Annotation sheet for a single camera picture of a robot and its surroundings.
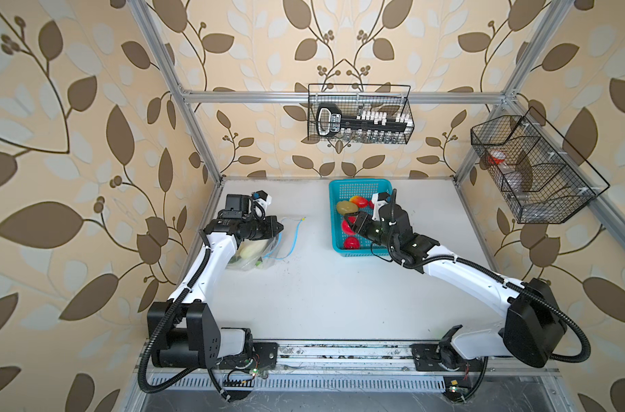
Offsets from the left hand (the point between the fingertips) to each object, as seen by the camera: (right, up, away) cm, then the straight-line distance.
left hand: (282, 224), depth 82 cm
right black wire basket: (+76, +14, -9) cm, 78 cm away
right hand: (+21, +2, -2) cm, 21 cm away
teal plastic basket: (+22, +13, +27) cm, 37 cm away
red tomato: (+24, -8, +12) cm, 28 cm away
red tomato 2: (+20, -1, -5) cm, 21 cm away
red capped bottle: (+68, +22, -1) cm, 72 cm away
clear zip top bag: (-9, -11, +7) cm, 16 cm away
